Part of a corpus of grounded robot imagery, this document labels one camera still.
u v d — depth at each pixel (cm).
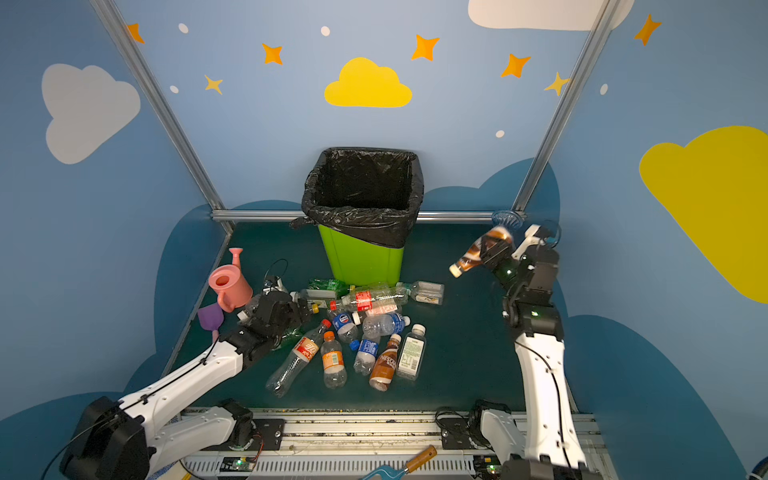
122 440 39
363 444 73
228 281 91
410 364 82
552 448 38
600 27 72
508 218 99
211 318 94
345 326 89
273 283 73
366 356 84
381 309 93
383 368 82
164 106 85
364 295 90
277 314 64
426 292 97
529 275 50
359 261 93
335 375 80
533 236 62
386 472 70
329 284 99
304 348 84
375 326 90
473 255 71
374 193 101
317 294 98
